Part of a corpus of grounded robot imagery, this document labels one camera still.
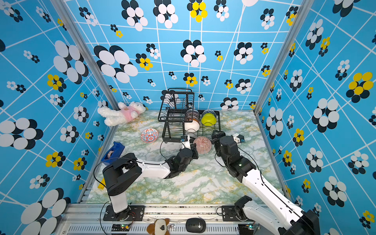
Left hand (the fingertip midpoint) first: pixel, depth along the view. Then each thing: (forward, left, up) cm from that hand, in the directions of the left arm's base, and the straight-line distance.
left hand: (199, 144), depth 86 cm
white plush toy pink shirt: (+28, +55, -3) cm, 62 cm away
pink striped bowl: (+1, -3, -2) cm, 4 cm away
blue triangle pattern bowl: (+31, -8, -4) cm, 33 cm away
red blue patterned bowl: (+13, +35, -10) cm, 38 cm away
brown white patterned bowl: (+29, +4, -5) cm, 30 cm away
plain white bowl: (+19, +5, -8) cm, 22 cm away
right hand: (-2, -8, +12) cm, 15 cm away
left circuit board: (-40, +40, -15) cm, 58 cm away
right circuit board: (-40, -21, -14) cm, 47 cm away
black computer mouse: (-39, +3, -10) cm, 40 cm away
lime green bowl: (+26, -8, -8) cm, 29 cm away
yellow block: (-21, +55, -11) cm, 60 cm away
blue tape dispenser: (-4, +53, -6) cm, 53 cm away
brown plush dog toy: (-40, +19, -9) cm, 46 cm away
